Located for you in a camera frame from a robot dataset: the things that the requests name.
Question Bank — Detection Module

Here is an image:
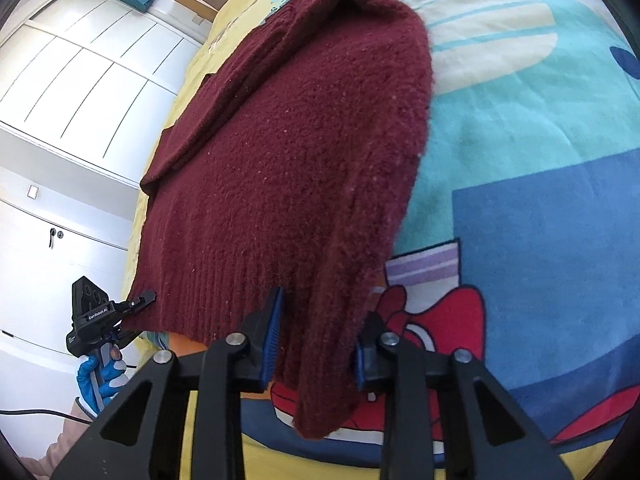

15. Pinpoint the maroon knit sweater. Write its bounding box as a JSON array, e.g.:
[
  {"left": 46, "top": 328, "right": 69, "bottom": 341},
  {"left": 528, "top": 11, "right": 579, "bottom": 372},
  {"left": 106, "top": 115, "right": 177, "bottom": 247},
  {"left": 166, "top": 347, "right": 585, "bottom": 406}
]
[{"left": 126, "top": 0, "right": 433, "bottom": 439}]

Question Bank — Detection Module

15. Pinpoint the black cable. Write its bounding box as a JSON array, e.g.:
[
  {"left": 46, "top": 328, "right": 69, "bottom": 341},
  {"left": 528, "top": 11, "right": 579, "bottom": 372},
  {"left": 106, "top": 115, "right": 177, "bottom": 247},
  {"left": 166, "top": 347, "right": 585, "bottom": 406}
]
[{"left": 0, "top": 407, "right": 91, "bottom": 426}]

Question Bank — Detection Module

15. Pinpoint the white wardrobe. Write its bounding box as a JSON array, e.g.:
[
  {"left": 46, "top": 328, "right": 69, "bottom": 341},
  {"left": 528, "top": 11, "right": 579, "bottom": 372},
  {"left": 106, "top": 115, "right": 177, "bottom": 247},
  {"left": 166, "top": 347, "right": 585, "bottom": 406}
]
[{"left": 0, "top": 0, "right": 206, "bottom": 376}]

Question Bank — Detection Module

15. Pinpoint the blue gloved left hand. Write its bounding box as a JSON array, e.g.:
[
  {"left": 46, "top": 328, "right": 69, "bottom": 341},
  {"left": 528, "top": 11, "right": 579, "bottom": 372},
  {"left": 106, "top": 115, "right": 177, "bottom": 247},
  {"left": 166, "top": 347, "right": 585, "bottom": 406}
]
[{"left": 76, "top": 346, "right": 129, "bottom": 418}]

